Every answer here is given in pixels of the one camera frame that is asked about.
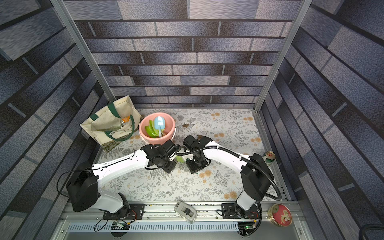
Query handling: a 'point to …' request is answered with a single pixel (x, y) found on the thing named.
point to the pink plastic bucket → (170, 128)
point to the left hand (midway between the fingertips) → (173, 166)
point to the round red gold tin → (280, 214)
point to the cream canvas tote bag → (117, 122)
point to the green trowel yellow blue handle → (151, 129)
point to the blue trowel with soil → (159, 124)
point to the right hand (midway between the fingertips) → (192, 170)
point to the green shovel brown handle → (157, 131)
